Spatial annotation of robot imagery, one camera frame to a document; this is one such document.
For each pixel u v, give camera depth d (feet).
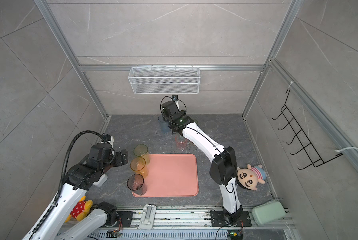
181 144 3.24
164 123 3.40
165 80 3.12
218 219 2.39
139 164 2.79
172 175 2.84
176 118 2.08
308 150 2.12
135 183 2.67
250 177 2.61
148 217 2.39
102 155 1.71
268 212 2.43
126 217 2.40
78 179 1.48
